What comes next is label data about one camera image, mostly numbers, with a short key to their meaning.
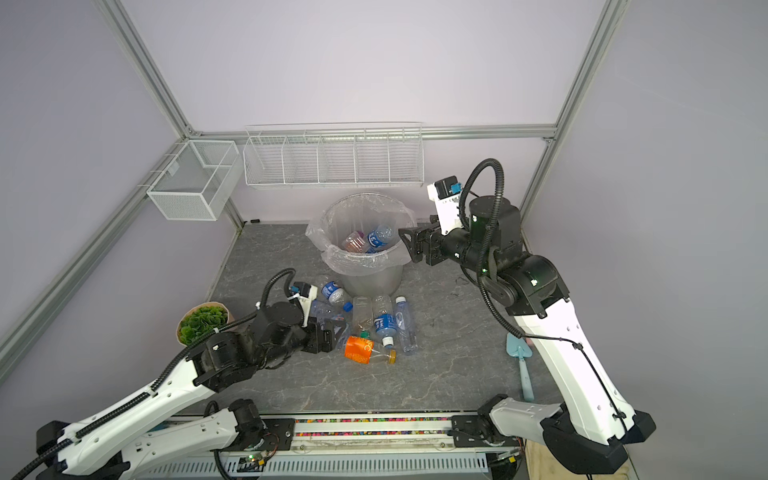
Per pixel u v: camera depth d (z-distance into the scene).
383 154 1.06
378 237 0.96
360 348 0.82
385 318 0.89
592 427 0.36
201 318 0.81
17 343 0.50
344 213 0.91
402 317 0.94
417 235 0.49
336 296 0.94
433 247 0.50
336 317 0.91
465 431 0.74
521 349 0.86
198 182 0.99
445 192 0.47
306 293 0.62
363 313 0.94
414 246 0.50
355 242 0.90
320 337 0.60
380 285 0.91
